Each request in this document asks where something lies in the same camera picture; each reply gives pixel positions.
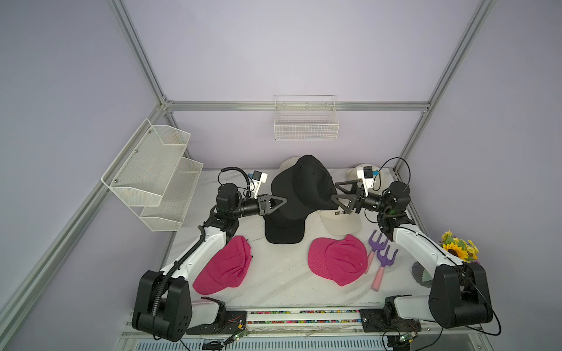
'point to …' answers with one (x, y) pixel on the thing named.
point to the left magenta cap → (227, 268)
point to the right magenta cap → (343, 261)
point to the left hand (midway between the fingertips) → (285, 203)
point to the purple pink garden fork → (375, 246)
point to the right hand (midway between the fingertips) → (335, 194)
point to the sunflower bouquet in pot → (465, 251)
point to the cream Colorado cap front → (341, 222)
